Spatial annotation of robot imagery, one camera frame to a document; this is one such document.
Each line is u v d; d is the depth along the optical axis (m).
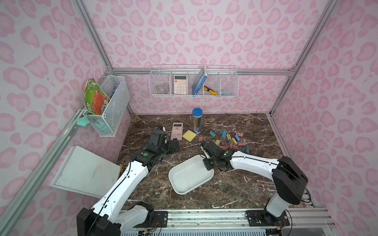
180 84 0.95
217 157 0.66
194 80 0.98
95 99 0.73
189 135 1.07
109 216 0.39
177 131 1.07
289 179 0.45
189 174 0.87
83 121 0.62
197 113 0.95
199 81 0.88
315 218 0.75
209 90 0.98
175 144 0.71
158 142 0.57
